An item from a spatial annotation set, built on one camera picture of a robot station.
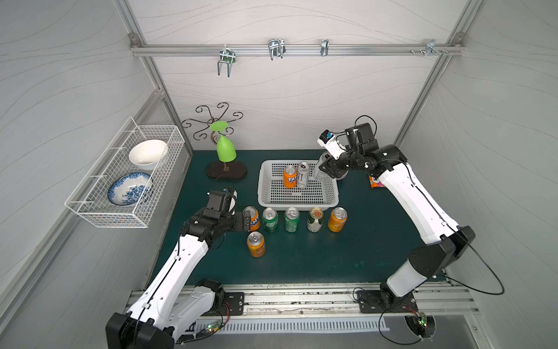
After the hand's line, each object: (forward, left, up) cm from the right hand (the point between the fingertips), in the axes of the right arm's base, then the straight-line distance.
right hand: (327, 159), depth 75 cm
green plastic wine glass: (+12, +42, -10) cm, 45 cm away
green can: (-12, +12, -21) cm, 27 cm away
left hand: (-16, +32, -16) cm, 39 cm away
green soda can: (-13, +21, -21) cm, 32 cm away
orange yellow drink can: (-12, -6, -22) cm, 25 cm away
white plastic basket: (+6, -1, -31) cm, 32 cm away
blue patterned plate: (-17, +62, +3) cm, 65 cm away
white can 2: (-3, +3, -4) cm, 6 cm away
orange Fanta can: (-13, +27, -21) cm, 36 cm away
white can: (+8, +8, -20) cm, 23 cm away
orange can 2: (+9, +14, -22) cm, 27 cm away
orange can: (-23, +25, -20) cm, 39 cm away
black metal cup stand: (+18, +48, -29) cm, 59 cm away
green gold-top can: (-13, +3, -22) cm, 25 cm away
